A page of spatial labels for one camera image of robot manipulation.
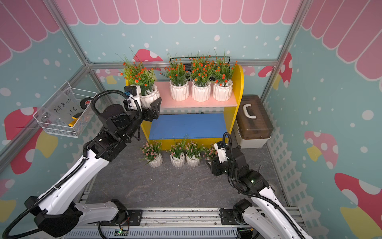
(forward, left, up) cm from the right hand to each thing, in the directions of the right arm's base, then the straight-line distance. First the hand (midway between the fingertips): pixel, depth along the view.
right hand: (210, 160), depth 73 cm
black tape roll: (+28, +66, +15) cm, 73 cm away
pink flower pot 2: (+8, +18, -7) cm, 21 cm away
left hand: (+15, +25, +27) cm, 39 cm away
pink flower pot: (+7, +31, -4) cm, 33 cm away
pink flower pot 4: (+7, -1, -5) cm, 9 cm away
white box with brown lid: (+26, -29, -5) cm, 39 cm away
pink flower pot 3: (+8, +8, -6) cm, 13 cm away
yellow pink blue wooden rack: (+30, +11, -4) cm, 32 cm away
